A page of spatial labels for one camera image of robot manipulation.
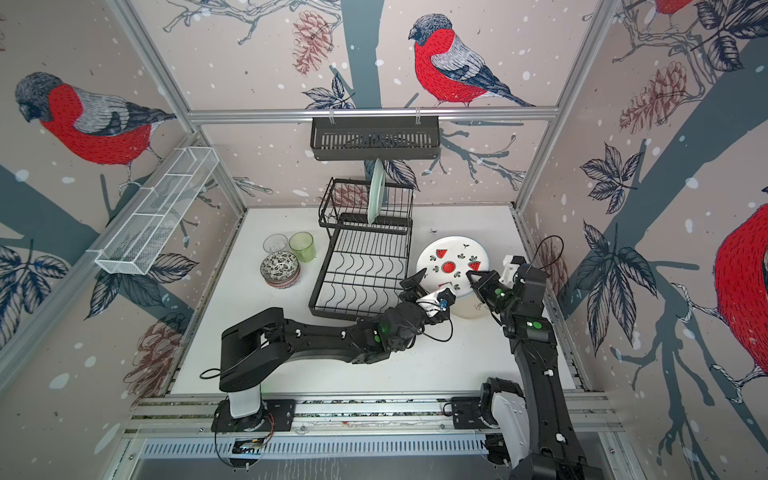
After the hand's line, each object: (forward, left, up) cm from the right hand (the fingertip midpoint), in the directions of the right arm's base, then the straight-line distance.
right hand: (467, 275), depth 77 cm
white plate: (+6, +5, -2) cm, 8 cm away
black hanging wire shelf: (+52, +29, +9) cm, 60 cm away
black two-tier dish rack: (+14, +30, -16) cm, 37 cm away
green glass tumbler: (+20, +53, -14) cm, 59 cm away
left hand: (-3, +9, +1) cm, 9 cm away
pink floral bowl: (+10, +59, -14) cm, 61 cm away
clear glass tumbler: (+20, +63, -13) cm, 68 cm away
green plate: (+16, +24, +15) cm, 33 cm away
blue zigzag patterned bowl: (+3, +56, -14) cm, 58 cm away
